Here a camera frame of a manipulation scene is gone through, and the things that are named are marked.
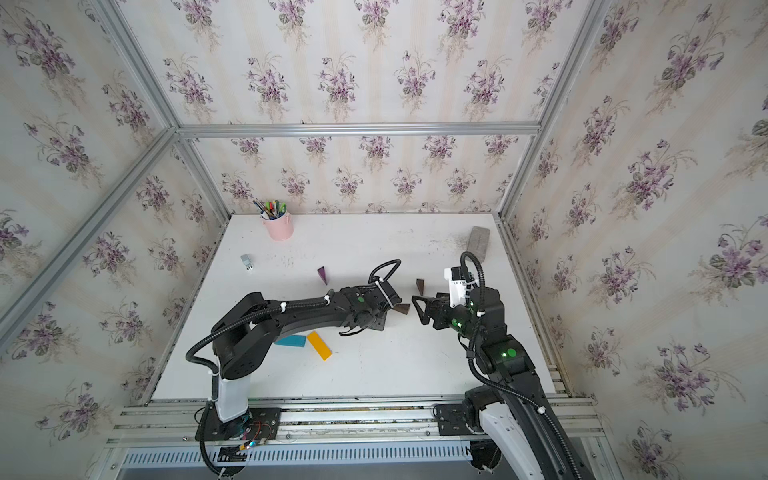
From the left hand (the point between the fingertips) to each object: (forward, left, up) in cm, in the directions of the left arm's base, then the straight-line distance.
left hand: (378, 318), depth 90 cm
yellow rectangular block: (-8, +17, -2) cm, 19 cm away
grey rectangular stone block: (+29, -37, +2) cm, 47 cm away
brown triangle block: (+3, -8, 0) cm, 9 cm away
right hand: (-4, -14, +19) cm, 24 cm away
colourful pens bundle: (+37, +39, +10) cm, 55 cm away
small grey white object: (+20, +46, -1) cm, 50 cm away
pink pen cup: (+35, +37, +2) cm, 51 cm away
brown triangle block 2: (+12, -14, 0) cm, 19 cm away
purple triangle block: (+17, +20, -1) cm, 26 cm away
